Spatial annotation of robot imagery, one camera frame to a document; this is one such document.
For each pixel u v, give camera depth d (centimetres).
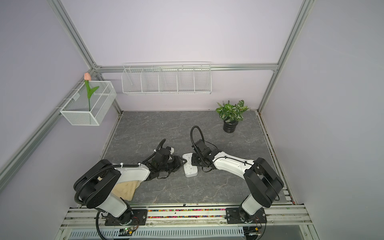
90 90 84
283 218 74
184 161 88
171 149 87
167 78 100
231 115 87
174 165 79
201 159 65
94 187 45
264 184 44
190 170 85
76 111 69
